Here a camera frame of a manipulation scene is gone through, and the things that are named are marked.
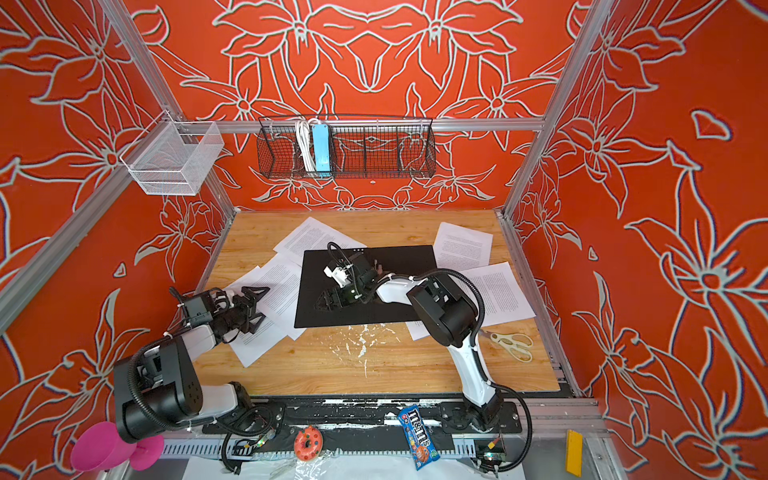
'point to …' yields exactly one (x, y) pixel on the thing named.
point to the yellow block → (574, 453)
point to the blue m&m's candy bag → (422, 447)
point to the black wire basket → (360, 148)
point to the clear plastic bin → (174, 157)
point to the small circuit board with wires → (492, 460)
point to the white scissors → (516, 344)
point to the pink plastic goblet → (98, 446)
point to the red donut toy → (308, 443)
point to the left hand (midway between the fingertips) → (267, 299)
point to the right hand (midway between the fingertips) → (320, 305)
